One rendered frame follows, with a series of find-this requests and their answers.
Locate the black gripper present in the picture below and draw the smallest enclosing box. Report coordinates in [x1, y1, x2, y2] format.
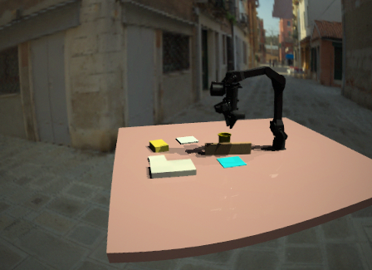
[222, 96, 245, 129]

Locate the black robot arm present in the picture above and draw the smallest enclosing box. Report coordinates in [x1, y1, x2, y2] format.
[210, 66, 288, 150]

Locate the yellow translucent cup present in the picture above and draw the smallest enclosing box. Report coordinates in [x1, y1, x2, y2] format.
[218, 132, 231, 143]

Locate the tan wooden bar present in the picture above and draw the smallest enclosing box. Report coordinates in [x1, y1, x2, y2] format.
[205, 141, 252, 156]

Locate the yellow rectangular block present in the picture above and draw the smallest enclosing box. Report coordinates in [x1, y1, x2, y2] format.
[149, 140, 169, 153]

